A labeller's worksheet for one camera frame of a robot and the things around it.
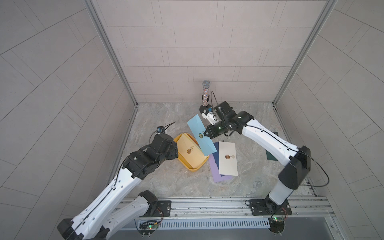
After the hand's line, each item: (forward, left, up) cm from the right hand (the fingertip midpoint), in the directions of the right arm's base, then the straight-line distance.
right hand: (204, 134), depth 76 cm
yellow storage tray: (+6, +8, -12) cm, 16 cm away
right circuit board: (-38, -30, -22) cm, 53 cm away
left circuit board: (-36, +28, -17) cm, 48 cm away
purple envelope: (-13, -5, -20) cm, 24 cm away
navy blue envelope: (-3, -7, -19) cm, 20 cm away
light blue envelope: (0, +2, -1) cm, 2 cm away
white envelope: (-6, -13, -19) cm, 24 cm away
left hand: (-6, +15, 0) cm, 16 cm away
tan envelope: (-2, +8, -15) cm, 17 cm away
